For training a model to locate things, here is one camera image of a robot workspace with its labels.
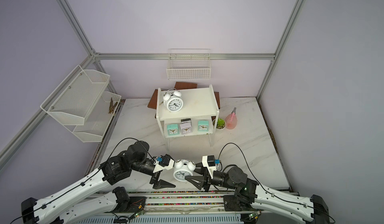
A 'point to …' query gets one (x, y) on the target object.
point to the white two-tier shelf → (198, 117)
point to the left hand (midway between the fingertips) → (175, 175)
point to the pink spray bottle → (231, 120)
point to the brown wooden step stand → (153, 102)
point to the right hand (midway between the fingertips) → (188, 173)
